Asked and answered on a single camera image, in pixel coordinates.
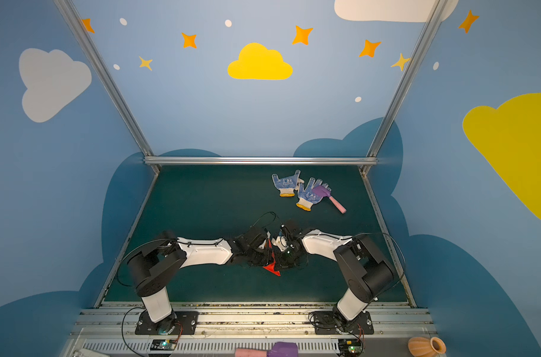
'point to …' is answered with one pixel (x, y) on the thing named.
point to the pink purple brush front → (279, 349)
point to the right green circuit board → (350, 346)
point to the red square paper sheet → (271, 268)
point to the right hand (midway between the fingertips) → (275, 266)
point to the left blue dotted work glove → (287, 186)
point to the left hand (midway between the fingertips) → (276, 262)
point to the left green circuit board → (163, 344)
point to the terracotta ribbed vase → (425, 346)
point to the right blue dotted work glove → (306, 196)
